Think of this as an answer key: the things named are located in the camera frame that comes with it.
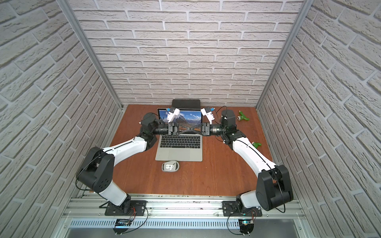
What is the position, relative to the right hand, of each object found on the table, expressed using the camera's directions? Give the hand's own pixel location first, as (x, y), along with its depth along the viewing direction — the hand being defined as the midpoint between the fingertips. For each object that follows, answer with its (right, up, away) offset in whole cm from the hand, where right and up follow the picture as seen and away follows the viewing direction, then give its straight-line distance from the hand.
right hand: (193, 130), depth 72 cm
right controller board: (+26, -47, -2) cm, 54 cm away
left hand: (-1, 0, -1) cm, 2 cm away
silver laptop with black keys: (-4, -12, +24) cm, 27 cm away
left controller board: (-35, -47, -1) cm, 59 cm away
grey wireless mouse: (-14, -22, +13) cm, 29 cm away
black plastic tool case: (-7, +19, +47) cm, 51 cm away
